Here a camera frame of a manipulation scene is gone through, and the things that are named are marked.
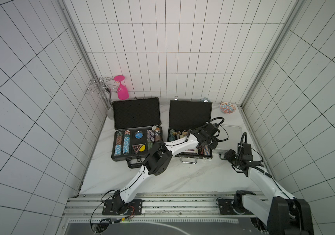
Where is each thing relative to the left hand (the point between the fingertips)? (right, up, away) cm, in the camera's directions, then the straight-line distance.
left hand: (212, 145), depth 91 cm
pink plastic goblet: (-63, +36, +16) cm, 74 cm away
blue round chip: (-49, +6, +6) cm, 50 cm away
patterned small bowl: (+20, +25, +26) cm, 41 cm away
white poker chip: (-39, +10, +6) cm, 40 cm away
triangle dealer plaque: (-49, -1, -1) cm, 49 cm away
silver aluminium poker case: (+5, +7, -14) cm, 16 cm away
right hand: (+9, -4, -2) cm, 10 cm away
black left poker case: (-50, +9, +7) cm, 51 cm away
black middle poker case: (-17, +18, +6) cm, 26 cm away
